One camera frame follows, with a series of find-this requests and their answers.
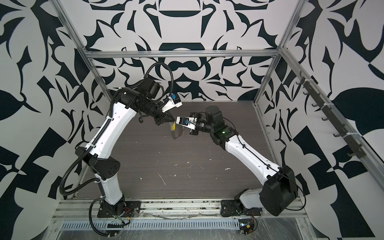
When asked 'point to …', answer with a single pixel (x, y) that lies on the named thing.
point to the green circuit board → (246, 226)
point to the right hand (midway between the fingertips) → (182, 116)
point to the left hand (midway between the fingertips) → (171, 115)
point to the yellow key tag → (173, 127)
